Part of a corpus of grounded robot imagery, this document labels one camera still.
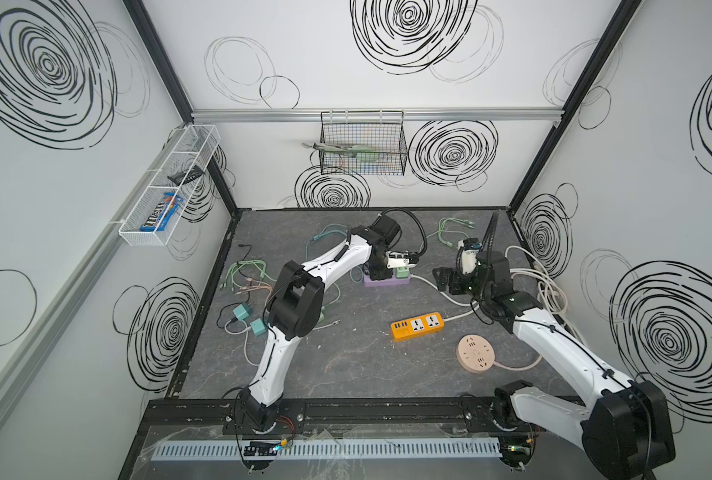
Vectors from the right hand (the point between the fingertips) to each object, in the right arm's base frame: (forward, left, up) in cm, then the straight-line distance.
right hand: (448, 268), depth 83 cm
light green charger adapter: (+5, +12, -10) cm, 16 cm away
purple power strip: (+4, +14, -13) cm, 19 cm away
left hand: (+7, +16, -9) cm, 19 cm away
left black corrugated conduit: (+6, +10, +14) cm, 18 cm away
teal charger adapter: (-8, +61, -13) cm, 62 cm away
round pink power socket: (-19, -8, -14) cm, 25 cm away
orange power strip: (-11, +8, -14) cm, 20 cm away
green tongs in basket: (+33, +24, +16) cm, 44 cm away
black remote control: (+17, +70, +20) cm, 75 cm away
